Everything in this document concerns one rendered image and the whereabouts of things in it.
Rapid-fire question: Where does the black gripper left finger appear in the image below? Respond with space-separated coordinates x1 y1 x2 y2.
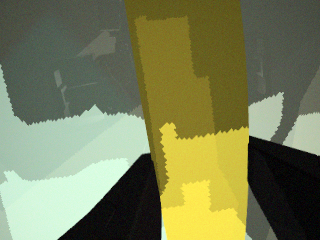
59 153 163 240

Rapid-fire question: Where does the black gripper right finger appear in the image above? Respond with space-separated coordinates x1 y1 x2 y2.
247 135 320 240

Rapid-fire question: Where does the yellow bar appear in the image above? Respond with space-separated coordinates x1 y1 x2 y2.
124 0 249 240

